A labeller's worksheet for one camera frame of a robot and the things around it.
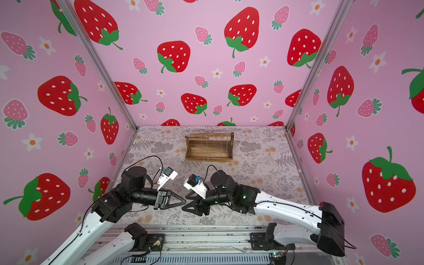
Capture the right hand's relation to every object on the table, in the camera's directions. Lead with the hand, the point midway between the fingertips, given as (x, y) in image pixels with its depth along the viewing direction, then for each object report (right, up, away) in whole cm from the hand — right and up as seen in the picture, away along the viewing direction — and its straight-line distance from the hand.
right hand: (187, 199), depth 63 cm
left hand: (0, 0, -4) cm, 4 cm away
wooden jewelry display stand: (+8, +19, +47) cm, 51 cm away
